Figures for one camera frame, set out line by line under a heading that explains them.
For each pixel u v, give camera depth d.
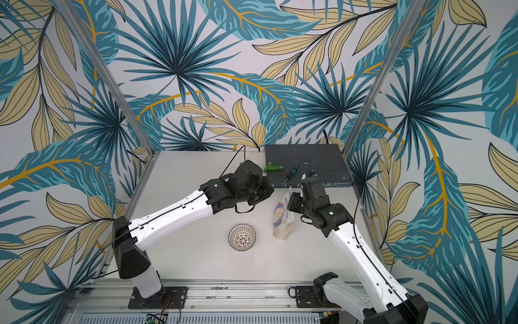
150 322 0.71
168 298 0.72
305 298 0.73
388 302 0.38
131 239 0.42
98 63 0.81
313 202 0.54
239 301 0.73
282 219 0.79
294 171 1.04
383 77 0.86
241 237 0.87
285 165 1.07
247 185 0.55
